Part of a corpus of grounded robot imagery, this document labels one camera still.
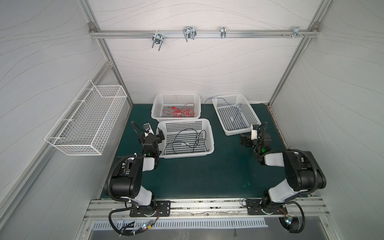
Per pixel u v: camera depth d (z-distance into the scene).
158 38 0.79
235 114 1.15
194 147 0.95
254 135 0.84
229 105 1.18
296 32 0.76
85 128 0.68
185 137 0.93
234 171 0.91
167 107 1.19
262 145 0.73
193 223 0.70
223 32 0.78
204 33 0.80
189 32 0.76
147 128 0.78
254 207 0.73
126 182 0.44
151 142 0.69
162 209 0.74
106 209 0.74
